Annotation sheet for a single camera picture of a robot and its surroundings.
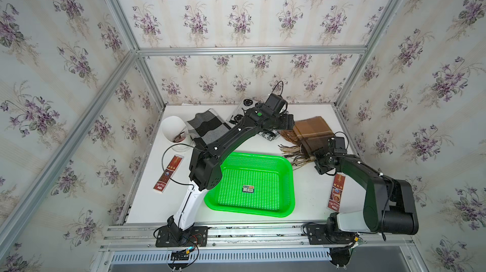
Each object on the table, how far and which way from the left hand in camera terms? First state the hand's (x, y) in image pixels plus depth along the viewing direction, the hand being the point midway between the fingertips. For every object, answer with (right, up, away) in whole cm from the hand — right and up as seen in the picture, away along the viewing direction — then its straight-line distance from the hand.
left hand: (289, 123), depth 84 cm
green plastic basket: (-15, -29, +4) cm, 33 cm away
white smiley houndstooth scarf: (-19, +12, +33) cm, 40 cm away
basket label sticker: (-19, -30, +2) cm, 36 cm away
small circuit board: (-44, -51, -12) cm, 68 cm away
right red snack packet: (+20, -34, -2) cm, 39 cm away
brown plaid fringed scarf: (+16, -7, +18) cm, 25 cm away
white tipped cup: (-56, -4, +11) cm, 57 cm away
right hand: (+14, -17, +9) cm, 24 cm away
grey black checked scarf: (-42, -2, +23) cm, 48 cm away
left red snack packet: (-57, -24, +6) cm, 62 cm away
